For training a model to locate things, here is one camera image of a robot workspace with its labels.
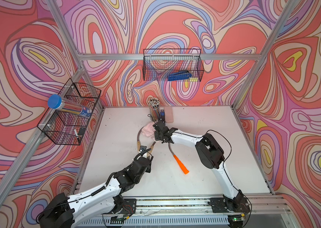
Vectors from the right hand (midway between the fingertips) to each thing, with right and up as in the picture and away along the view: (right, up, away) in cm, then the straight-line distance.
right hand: (160, 136), depth 101 cm
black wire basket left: (-48, +8, -26) cm, 56 cm away
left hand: (-6, -10, -19) cm, 22 cm away
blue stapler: (+2, +16, +10) cm, 19 cm away
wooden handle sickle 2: (-5, -5, -32) cm, 33 cm away
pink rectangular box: (+7, +17, +11) cm, 21 cm away
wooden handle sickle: (-15, -3, -4) cm, 16 cm away
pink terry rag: (-8, +5, -3) cm, 10 cm away
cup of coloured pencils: (-4, +23, -3) cm, 24 cm away
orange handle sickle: (+13, -15, -13) cm, 24 cm away
